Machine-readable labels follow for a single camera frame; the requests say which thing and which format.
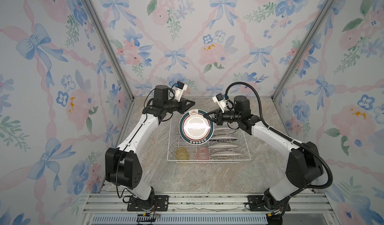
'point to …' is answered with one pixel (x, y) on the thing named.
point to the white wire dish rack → (175, 141)
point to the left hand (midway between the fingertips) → (193, 101)
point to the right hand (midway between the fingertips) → (205, 114)
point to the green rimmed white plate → (195, 128)
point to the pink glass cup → (203, 154)
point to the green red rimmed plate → (224, 131)
